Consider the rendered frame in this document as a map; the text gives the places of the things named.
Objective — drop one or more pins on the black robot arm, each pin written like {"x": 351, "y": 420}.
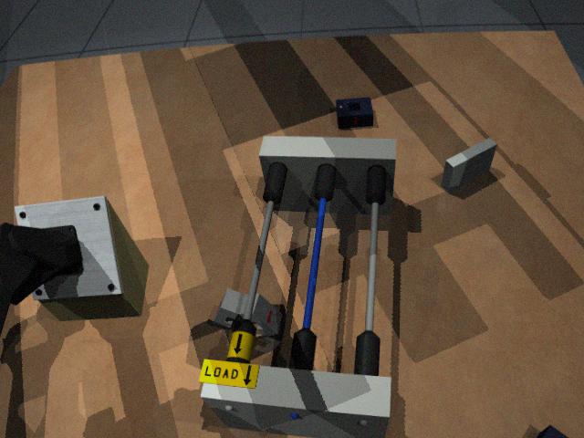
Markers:
{"x": 30, "y": 257}

